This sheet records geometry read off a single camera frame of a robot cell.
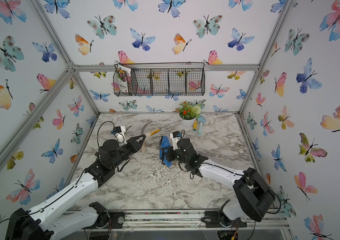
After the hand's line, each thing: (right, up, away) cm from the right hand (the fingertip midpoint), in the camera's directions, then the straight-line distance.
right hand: (164, 147), depth 81 cm
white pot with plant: (+15, +20, +20) cm, 32 cm away
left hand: (-8, +6, -8) cm, 13 cm away
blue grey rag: (0, +3, -1) cm, 3 cm away
